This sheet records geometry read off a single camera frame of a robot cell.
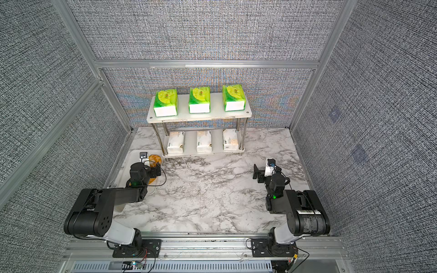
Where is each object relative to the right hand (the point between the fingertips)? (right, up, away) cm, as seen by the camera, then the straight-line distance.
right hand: (264, 160), depth 90 cm
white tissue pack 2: (-33, +10, +8) cm, 35 cm away
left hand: (-61, -1, +4) cm, 62 cm away
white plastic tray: (-77, 0, +15) cm, 78 cm away
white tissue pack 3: (-18, +12, +10) cm, 24 cm away
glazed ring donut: (-63, 0, +13) cm, 64 cm away
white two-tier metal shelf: (-25, +16, +18) cm, 35 cm away
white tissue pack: (-49, +9, +9) cm, 51 cm away
